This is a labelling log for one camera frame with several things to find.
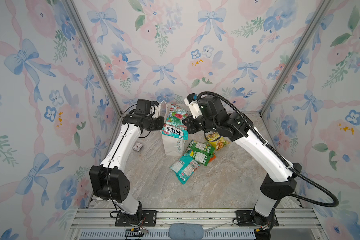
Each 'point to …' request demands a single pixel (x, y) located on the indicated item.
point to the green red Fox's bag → (173, 126)
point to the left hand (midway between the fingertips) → (165, 122)
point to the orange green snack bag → (213, 158)
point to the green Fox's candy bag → (202, 152)
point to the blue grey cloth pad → (186, 231)
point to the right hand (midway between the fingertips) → (183, 120)
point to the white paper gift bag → (173, 146)
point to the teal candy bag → (184, 167)
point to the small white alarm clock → (138, 146)
